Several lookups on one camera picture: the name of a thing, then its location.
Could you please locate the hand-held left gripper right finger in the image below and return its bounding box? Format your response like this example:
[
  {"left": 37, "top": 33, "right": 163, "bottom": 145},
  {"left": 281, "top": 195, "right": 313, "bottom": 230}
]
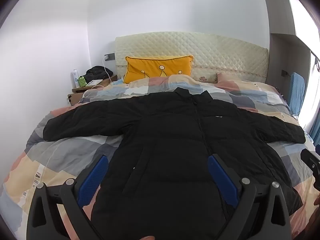
[{"left": 208, "top": 154, "right": 292, "bottom": 240}]

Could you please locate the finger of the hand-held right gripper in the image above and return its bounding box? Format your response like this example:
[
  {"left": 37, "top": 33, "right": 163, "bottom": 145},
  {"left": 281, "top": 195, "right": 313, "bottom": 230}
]
[{"left": 300, "top": 149, "right": 320, "bottom": 190}]

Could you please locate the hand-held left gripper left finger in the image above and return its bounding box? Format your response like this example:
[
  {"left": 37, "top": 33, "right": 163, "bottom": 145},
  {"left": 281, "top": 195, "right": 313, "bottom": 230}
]
[{"left": 26, "top": 154, "right": 109, "bottom": 240}]

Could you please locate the black puffer jacket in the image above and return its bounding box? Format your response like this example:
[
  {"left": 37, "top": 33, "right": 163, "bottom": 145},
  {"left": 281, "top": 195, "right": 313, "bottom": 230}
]
[{"left": 43, "top": 87, "right": 306, "bottom": 240}]

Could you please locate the blue curtain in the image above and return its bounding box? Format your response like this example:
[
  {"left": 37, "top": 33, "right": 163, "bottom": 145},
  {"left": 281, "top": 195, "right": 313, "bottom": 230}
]
[{"left": 309, "top": 120, "right": 320, "bottom": 145}]

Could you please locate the patchwork duvet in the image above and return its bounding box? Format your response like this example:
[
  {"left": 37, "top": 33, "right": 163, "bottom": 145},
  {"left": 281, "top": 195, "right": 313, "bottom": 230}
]
[{"left": 0, "top": 75, "right": 315, "bottom": 240}]

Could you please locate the blue towel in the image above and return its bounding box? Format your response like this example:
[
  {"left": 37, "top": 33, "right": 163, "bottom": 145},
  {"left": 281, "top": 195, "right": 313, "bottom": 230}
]
[{"left": 287, "top": 72, "right": 306, "bottom": 117}]

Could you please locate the wooden nightstand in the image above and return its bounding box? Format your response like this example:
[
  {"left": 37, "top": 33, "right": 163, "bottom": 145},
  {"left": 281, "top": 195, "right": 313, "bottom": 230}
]
[{"left": 67, "top": 74, "right": 118, "bottom": 105}]

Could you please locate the pink pillow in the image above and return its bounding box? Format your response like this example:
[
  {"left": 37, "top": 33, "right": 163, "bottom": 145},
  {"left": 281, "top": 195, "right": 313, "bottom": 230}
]
[{"left": 216, "top": 72, "right": 240, "bottom": 85}]

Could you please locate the floral pillow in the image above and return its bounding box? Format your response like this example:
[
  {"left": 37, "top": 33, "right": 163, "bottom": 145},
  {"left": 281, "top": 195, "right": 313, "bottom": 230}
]
[{"left": 191, "top": 74, "right": 218, "bottom": 83}]

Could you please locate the black cloth bundle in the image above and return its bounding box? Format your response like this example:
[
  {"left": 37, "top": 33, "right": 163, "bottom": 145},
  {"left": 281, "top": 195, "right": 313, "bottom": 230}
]
[{"left": 84, "top": 66, "right": 114, "bottom": 80}]

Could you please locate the yellow crown print pillow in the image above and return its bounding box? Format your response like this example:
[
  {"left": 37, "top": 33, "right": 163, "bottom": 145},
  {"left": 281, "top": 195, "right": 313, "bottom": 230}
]
[{"left": 123, "top": 55, "right": 194, "bottom": 84}]

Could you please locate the window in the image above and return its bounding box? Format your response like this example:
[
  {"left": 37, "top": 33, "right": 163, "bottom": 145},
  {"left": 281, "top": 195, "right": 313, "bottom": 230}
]
[{"left": 285, "top": 0, "right": 320, "bottom": 130}]

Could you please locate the cream quilted headboard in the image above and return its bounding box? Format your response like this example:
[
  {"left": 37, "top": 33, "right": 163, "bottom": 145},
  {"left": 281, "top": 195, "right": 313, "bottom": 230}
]
[{"left": 114, "top": 32, "right": 269, "bottom": 84}]

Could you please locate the white charging cable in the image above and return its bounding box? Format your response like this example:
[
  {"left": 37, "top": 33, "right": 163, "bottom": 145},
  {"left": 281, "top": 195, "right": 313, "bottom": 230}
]
[{"left": 92, "top": 57, "right": 114, "bottom": 90}]

